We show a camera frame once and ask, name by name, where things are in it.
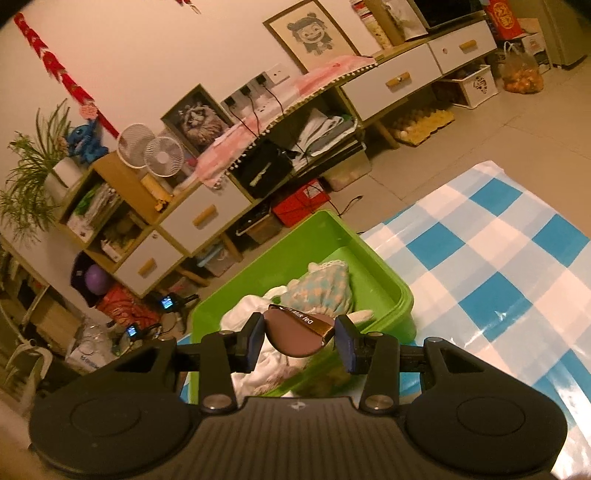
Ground cardboard box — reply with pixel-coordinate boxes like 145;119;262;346
522;18;552;75

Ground bag of oranges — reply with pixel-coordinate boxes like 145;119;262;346
501;41;546;95

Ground dark plastic storage box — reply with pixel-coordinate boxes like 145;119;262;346
233;205;282;245

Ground grey refrigerator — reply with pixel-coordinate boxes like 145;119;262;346
536;0;591;70

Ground blue white checkered cloth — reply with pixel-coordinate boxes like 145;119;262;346
178;159;591;480

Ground white plastic chair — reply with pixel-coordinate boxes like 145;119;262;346
0;339;51;402

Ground yellow roll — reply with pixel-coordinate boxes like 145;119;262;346
141;174;172;208

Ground plush doll blue dotted dress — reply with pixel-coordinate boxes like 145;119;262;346
286;259;377;324

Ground blue plush toy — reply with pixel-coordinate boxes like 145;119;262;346
67;121;109;163

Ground wooden cabinet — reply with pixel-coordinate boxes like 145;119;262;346
55;9;499;301

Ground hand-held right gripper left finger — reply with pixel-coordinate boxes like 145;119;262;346
111;313;267;413

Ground blue lid plastic box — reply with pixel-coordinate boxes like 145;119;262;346
196;244;236;278

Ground white crate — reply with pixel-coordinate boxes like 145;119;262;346
443;65;502;110

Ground red gift box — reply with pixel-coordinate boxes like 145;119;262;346
484;0;525;40

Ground framed lion picture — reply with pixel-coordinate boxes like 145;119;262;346
161;84;235;158

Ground white desk fan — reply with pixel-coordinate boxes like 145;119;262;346
144;137;184;178
116;123;155;168

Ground framed cartoon picture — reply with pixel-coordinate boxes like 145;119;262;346
263;0;361;73

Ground pile of packets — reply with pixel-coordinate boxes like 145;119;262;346
351;0;430;49

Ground brown round pouch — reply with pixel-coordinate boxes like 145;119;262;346
264;304;336;360

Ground clear plastic storage box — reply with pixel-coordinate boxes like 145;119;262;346
323;150;372;192

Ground green plastic bin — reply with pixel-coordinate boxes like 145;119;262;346
191;210;416;398

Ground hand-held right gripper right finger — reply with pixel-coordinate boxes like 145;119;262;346
333;315;481;414

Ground white drawer wooden handle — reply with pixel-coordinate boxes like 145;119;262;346
427;21;497;75
113;231;185;296
339;44;441;121
159;185;252;257

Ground pack of water bottles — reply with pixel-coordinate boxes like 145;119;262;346
65;323;121;374

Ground red orange bag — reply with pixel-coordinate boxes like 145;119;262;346
97;282;160;326

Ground purple ball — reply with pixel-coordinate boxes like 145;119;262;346
84;264;108;295

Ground egg trays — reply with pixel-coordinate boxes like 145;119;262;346
385;102;455;147

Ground black box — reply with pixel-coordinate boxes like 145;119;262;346
233;138;294;199

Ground red hanging decoration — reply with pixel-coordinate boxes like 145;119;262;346
14;13;120;138

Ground pink table runner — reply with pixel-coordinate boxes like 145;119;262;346
194;54;377;188

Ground potted green plant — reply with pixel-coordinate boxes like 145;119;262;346
0;99;86;241

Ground white shelf unit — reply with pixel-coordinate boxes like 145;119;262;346
0;222;70;352

